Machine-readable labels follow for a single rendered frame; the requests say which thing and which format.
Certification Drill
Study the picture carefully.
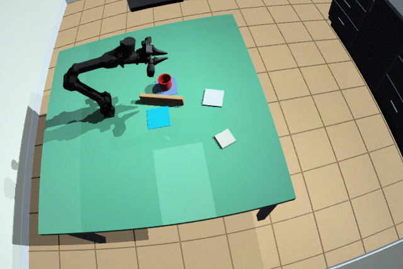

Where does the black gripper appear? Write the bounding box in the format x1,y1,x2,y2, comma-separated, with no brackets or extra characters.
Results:
134,37,168,77

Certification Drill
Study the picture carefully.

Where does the red cup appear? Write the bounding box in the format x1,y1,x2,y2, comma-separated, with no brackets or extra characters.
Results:
158,74,172,91

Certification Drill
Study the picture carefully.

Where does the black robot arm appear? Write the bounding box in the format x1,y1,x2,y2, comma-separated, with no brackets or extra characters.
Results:
63,37,153,119

